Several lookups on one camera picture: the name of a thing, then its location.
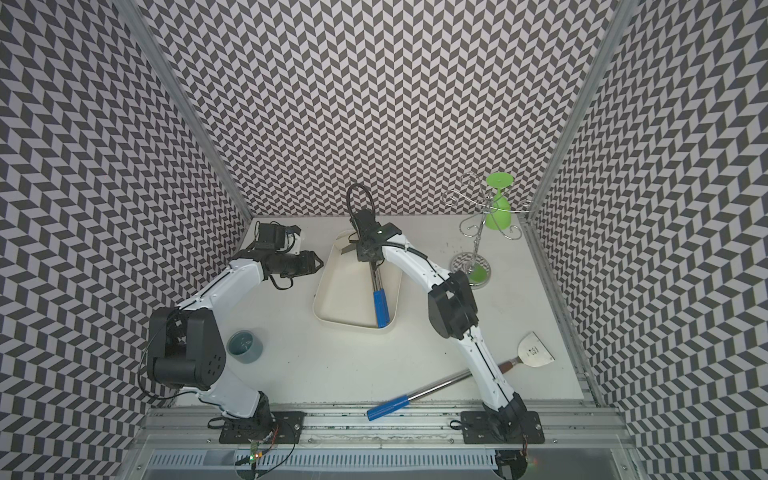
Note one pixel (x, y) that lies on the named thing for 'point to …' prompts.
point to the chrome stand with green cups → (488, 197)
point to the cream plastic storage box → (344, 297)
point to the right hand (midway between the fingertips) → (370, 254)
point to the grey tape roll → (244, 347)
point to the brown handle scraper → (531, 352)
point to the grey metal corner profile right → (530, 223)
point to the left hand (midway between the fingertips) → (315, 266)
